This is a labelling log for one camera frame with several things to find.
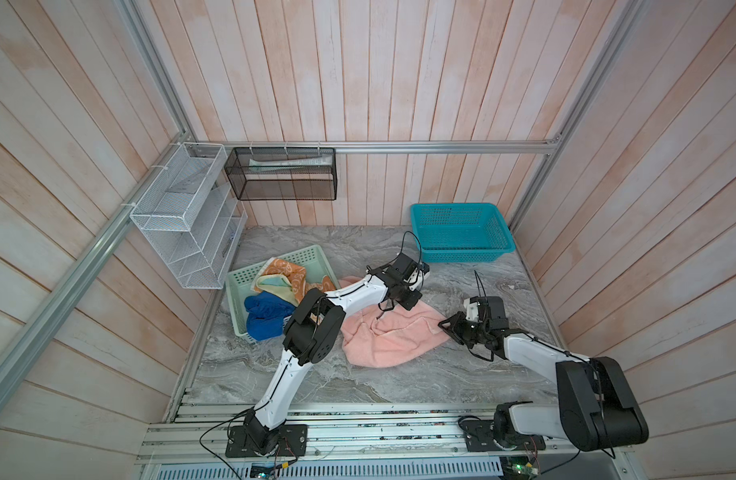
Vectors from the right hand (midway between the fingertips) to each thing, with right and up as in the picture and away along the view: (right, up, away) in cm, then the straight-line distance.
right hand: (440, 323), depth 91 cm
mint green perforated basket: (-66, +12, +10) cm, 68 cm away
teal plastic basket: (+16, +31, +28) cm, 44 cm away
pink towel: (-20, -4, -1) cm, 20 cm away
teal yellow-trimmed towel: (-52, +11, +4) cm, 53 cm away
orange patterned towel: (-47, +15, +8) cm, 50 cm away
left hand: (-8, +6, +5) cm, 11 cm away
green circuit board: (+13, -30, -21) cm, 39 cm away
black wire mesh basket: (-53, +51, +13) cm, 74 cm away
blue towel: (-55, +3, 0) cm, 55 cm away
